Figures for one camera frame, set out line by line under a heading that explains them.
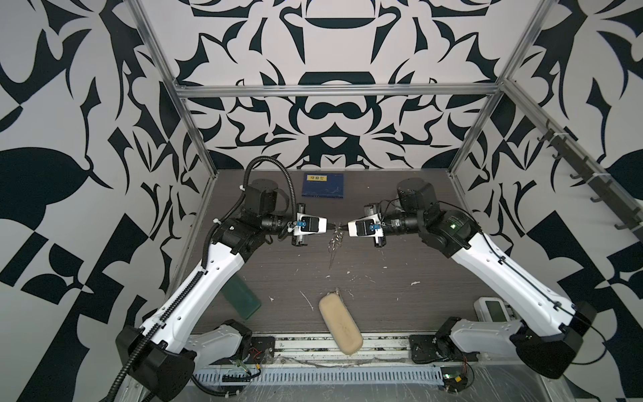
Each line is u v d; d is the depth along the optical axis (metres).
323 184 1.15
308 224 0.50
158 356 0.36
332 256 0.94
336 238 0.59
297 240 0.57
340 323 0.76
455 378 0.71
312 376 0.65
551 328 0.39
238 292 0.84
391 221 0.55
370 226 0.49
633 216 0.50
